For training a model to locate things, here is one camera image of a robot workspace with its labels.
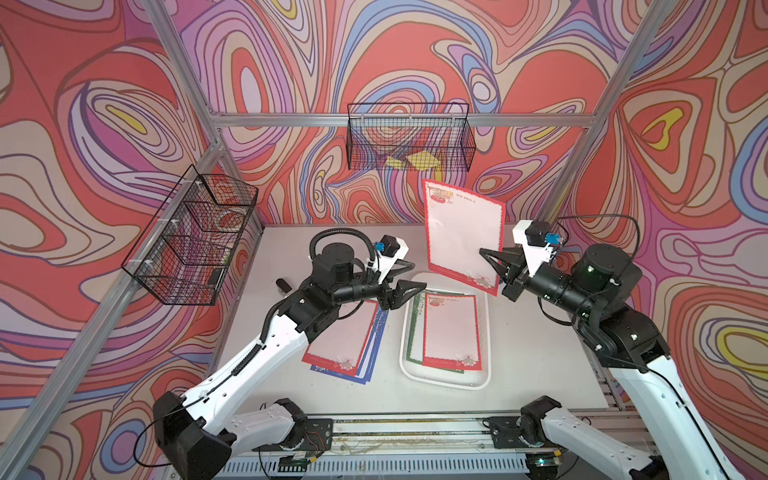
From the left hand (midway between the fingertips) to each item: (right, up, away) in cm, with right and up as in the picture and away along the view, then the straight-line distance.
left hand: (420, 278), depth 62 cm
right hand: (+12, +4, -5) cm, 13 cm away
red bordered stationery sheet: (-21, -23, +26) cm, 41 cm away
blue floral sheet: (-12, -27, +22) cm, 37 cm away
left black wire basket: (-58, +4, +11) cm, 59 cm away
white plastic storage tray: (+17, -30, +19) cm, 39 cm away
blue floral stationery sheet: (-13, -23, +26) cm, 37 cm away
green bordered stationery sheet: (+2, -18, +29) cm, 34 cm away
